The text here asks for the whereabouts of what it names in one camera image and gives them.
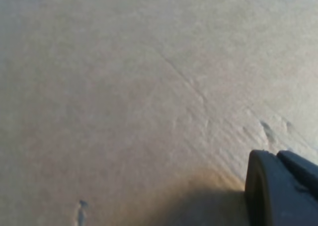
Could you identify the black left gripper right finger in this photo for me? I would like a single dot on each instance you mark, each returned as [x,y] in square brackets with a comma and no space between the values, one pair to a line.
[302,169]

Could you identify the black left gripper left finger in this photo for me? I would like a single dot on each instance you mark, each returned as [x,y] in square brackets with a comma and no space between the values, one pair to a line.
[274,197]

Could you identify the brown cardboard shoebox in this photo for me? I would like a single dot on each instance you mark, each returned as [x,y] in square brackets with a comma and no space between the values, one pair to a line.
[144,112]

